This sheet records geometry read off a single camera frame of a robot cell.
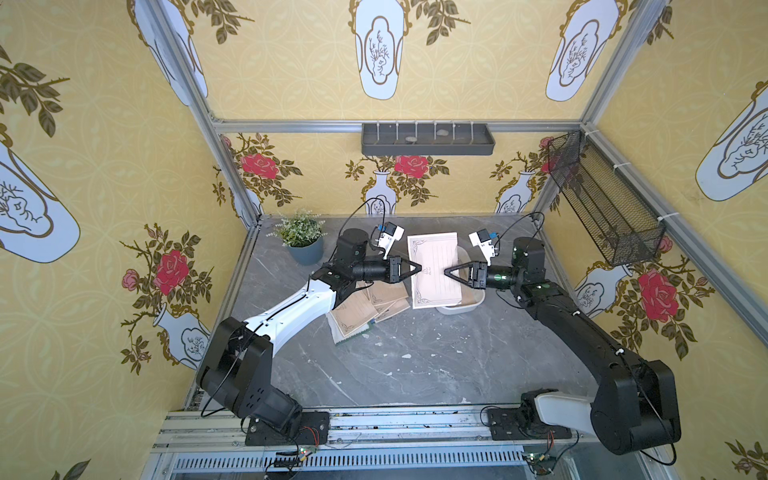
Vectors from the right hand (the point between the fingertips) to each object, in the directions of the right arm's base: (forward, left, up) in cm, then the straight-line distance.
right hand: (447, 279), depth 75 cm
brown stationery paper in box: (+8, +18, -22) cm, 29 cm away
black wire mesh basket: (+18, -50, 0) cm, 54 cm away
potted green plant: (+20, +43, -8) cm, 48 cm away
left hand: (+1, +6, +1) cm, 6 cm away
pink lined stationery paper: (+5, +3, +4) cm, 7 cm away
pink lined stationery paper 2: (+1, +26, -22) cm, 35 cm away
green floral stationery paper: (-6, +30, -23) cm, 38 cm away
